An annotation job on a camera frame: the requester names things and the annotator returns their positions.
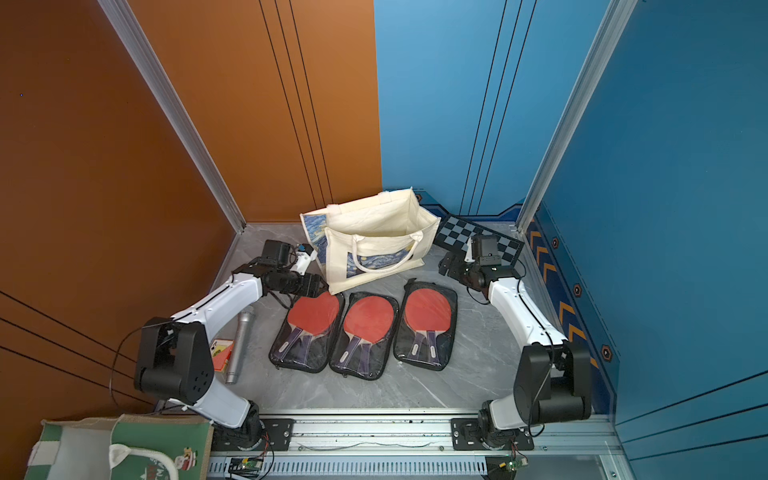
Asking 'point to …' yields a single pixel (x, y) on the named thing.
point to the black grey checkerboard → (454, 234)
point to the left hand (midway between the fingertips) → (320, 280)
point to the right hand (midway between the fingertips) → (452, 267)
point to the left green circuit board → (249, 467)
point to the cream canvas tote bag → (355, 243)
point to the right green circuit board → (511, 466)
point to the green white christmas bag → (126, 447)
